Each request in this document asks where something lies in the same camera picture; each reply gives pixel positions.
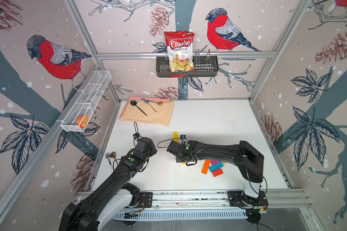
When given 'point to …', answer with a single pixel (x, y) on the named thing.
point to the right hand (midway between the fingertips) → (180, 157)
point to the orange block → (205, 167)
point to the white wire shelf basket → (80, 110)
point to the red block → (217, 173)
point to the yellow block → (176, 136)
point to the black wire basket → (203, 66)
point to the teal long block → (216, 166)
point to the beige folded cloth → (162, 117)
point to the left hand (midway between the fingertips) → (154, 143)
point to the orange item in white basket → (82, 121)
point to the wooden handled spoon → (159, 103)
